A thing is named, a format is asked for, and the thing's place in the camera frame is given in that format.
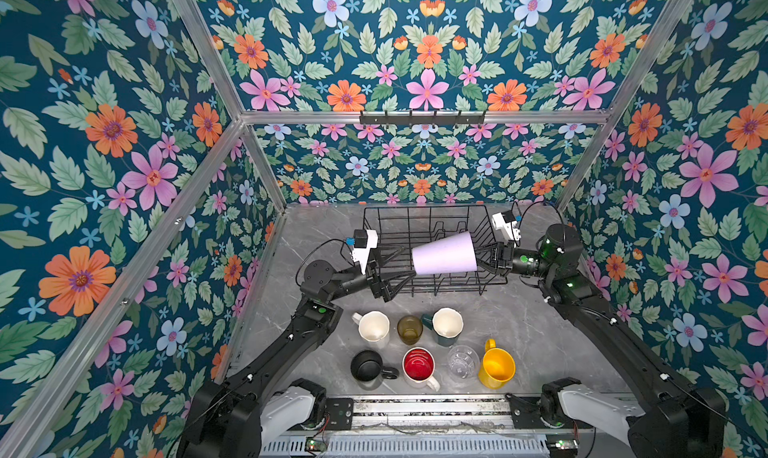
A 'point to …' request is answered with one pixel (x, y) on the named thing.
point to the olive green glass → (410, 328)
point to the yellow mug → (496, 367)
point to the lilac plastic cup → (451, 254)
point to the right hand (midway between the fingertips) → (468, 255)
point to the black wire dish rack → (401, 228)
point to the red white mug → (418, 364)
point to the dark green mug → (446, 324)
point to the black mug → (368, 371)
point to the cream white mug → (373, 326)
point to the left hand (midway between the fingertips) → (410, 260)
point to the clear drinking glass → (463, 362)
